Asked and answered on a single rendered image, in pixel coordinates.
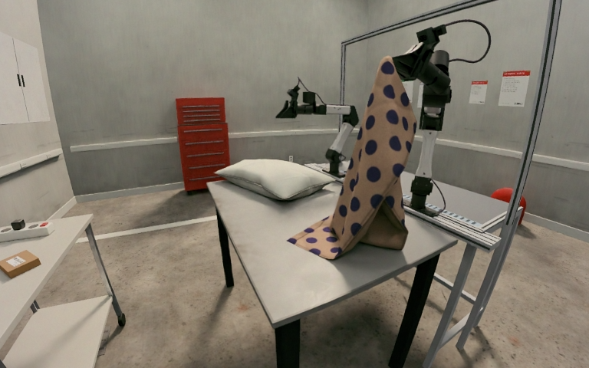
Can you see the white pillow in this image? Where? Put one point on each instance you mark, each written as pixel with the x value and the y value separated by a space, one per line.
pixel 275 179

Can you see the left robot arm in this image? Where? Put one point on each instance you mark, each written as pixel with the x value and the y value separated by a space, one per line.
pixel 436 97

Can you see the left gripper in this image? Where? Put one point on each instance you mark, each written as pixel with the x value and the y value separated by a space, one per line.
pixel 413 58

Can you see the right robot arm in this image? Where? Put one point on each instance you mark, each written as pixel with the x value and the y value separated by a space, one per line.
pixel 349 122

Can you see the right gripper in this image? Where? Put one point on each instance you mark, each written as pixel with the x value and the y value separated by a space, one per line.
pixel 289 112

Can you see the beige polka-dot pillowcase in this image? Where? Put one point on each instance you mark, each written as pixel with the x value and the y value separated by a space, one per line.
pixel 370 205

